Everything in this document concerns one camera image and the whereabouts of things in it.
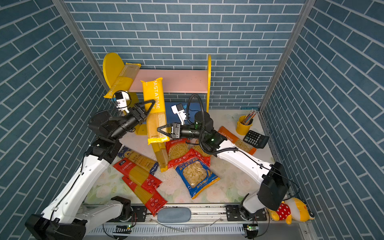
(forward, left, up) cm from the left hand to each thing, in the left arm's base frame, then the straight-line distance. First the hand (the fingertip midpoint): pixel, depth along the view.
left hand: (155, 104), depth 59 cm
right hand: (-7, -1, -7) cm, 10 cm away
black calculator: (+12, -58, -43) cm, 74 cm away
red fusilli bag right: (-1, -17, -39) cm, 43 cm away
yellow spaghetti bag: (+3, +6, -43) cm, 43 cm away
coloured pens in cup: (+21, -53, -32) cm, 65 cm away
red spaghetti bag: (-14, +14, -42) cm, 47 cm away
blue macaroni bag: (-14, -17, -42) cm, 47 cm away
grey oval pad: (-32, -3, -42) cm, 53 cm away
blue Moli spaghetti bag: (-2, +18, -44) cm, 48 cm away
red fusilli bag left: (+4, -4, -41) cm, 41 cm away
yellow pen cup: (+18, -49, -39) cm, 65 cm away
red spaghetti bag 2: (-26, +5, -43) cm, 50 cm away
